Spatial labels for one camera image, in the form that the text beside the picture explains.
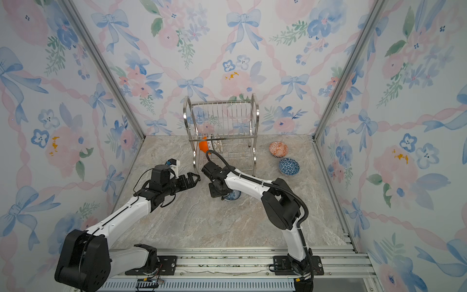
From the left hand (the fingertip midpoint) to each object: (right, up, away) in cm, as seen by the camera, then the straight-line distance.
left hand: (193, 177), depth 85 cm
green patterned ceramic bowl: (+6, +15, +14) cm, 21 cm away
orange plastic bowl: (+2, +16, +14) cm, 22 cm away
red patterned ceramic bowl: (+46, +14, +28) cm, 56 cm away
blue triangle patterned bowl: (+50, +4, +18) cm, 53 cm away
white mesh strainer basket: (+10, +16, +15) cm, 23 cm away
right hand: (+10, -8, +5) cm, 14 cm away
